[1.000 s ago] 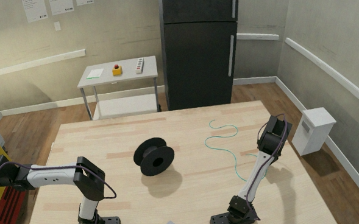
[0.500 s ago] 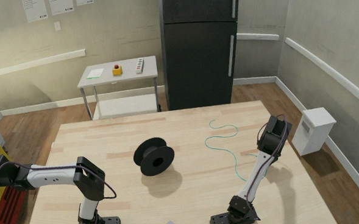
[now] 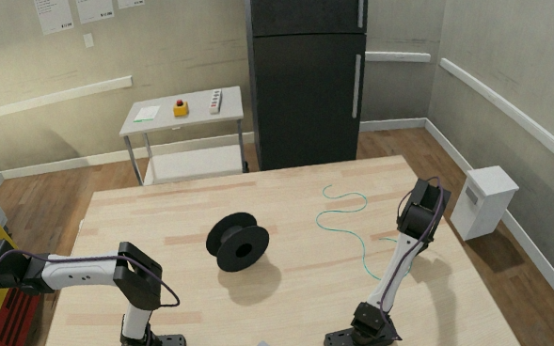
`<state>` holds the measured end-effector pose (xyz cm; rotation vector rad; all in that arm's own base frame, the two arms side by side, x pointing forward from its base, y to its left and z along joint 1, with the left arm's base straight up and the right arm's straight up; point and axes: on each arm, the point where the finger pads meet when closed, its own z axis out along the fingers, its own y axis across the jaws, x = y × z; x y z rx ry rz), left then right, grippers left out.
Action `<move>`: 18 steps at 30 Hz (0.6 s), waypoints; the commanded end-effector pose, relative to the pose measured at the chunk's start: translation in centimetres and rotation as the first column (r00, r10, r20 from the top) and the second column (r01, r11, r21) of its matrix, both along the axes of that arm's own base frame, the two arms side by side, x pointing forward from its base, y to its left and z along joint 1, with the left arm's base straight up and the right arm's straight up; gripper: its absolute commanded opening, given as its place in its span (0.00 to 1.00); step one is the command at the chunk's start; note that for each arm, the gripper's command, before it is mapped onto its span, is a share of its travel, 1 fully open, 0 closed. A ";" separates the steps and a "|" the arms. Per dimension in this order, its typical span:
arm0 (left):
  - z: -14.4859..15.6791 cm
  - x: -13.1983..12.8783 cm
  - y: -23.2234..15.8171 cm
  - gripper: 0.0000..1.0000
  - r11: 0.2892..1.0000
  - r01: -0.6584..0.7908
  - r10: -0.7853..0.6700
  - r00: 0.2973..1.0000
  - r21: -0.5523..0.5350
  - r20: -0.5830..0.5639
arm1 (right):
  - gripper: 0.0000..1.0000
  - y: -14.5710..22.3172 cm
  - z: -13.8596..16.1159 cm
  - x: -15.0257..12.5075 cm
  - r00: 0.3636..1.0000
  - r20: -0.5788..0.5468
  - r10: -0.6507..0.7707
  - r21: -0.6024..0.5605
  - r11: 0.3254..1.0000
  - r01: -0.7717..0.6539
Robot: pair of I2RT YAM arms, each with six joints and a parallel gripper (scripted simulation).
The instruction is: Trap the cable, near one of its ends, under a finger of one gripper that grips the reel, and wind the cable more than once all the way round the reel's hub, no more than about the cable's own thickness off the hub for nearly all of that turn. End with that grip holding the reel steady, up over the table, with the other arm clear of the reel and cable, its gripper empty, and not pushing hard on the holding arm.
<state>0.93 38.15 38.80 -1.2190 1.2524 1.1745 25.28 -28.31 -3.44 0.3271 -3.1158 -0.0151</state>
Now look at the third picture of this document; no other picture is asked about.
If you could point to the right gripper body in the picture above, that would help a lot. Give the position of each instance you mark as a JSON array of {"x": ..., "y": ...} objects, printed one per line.
[{"x": 426, "y": 243}]

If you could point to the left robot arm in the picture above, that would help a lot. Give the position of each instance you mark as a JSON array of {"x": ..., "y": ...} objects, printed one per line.
[{"x": 140, "y": 288}]

